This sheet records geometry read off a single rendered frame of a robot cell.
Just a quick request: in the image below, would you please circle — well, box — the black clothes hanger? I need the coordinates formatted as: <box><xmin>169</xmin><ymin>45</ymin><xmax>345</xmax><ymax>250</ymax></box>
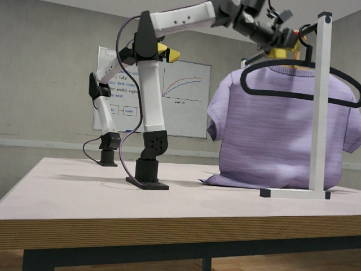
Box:
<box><xmin>241</xmin><ymin>24</ymin><xmax>361</xmax><ymax>108</ymax></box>

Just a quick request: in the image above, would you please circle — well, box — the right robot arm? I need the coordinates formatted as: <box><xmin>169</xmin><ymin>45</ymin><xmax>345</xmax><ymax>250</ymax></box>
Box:
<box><xmin>126</xmin><ymin>0</ymin><xmax>264</xmax><ymax>190</ymax></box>

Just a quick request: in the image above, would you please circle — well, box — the lavender t-shirt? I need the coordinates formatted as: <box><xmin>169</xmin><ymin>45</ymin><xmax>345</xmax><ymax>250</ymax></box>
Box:
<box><xmin>198</xmin><ymin>65</ymin><xmax>361</xmax><ymax>190</ymax></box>

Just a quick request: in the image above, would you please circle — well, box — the white clothes rack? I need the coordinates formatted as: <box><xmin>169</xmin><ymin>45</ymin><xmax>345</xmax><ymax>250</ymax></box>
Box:
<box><xmin>259</xmin><ymin>11</ymin><xmax>332</xmax><ymax>199</ymax></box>

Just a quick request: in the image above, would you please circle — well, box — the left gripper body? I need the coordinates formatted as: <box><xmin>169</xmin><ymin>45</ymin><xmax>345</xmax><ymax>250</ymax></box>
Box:
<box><xmin>157</xmin><ymin>48</ymin><xmax>173</xmax><ymax>63</ymax></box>

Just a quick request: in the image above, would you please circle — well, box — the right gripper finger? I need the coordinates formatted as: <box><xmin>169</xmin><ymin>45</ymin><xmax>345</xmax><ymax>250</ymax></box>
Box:
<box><xmin>280</xmin><ymin>37</ymin><xmax>300</xmax><ymax>51</ymax></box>
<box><xmin>266</xmin><ymin>46</ymin><xmax>287</xmax><ymax>58</ymax></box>

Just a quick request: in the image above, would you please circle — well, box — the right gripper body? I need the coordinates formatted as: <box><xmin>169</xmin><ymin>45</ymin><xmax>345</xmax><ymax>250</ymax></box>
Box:
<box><xmin>248</xmin><ymin>20</ymin><xmax>298</xmax><ymax>58</ymax></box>

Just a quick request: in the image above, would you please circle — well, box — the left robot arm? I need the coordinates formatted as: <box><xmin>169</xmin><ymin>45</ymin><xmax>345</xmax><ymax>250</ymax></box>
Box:
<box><xmin>89</xmin><ymin>42</ymin><xmax>135</xmax><ymax>167</ymax></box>

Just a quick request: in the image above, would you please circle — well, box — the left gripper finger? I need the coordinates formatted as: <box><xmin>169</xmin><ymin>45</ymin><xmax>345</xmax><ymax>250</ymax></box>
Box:
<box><xmin>157</xmin><ymin>43</ymin><xmax>167</xmax><ymax>54</ymax></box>
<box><xmin>169</xmin><ymin>49</ymin><xmax>180</xmax><ymax>62</ymax></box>

